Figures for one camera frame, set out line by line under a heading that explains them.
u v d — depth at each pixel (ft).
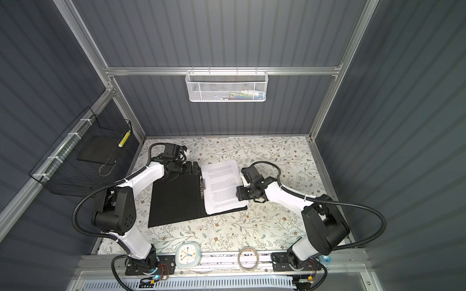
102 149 2.52
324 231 1.43
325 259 2.45
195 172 2.77
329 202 1.52
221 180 3.27
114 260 2.14
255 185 2.46
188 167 2.75
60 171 2.11
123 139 2.66
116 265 2.20
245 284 2.53
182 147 2.62
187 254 2.42
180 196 2.93
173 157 2.44
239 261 2.42
